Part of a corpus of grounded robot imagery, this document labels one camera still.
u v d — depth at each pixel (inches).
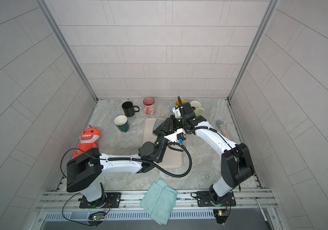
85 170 18.0
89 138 33.3
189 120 24.1
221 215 26.7
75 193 28.5
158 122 33.2
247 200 28.8
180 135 22.9
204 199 27.9
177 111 30.5
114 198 28.5
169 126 25.1
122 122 37.6
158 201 27.5
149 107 39.2
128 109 39.7
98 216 25.2
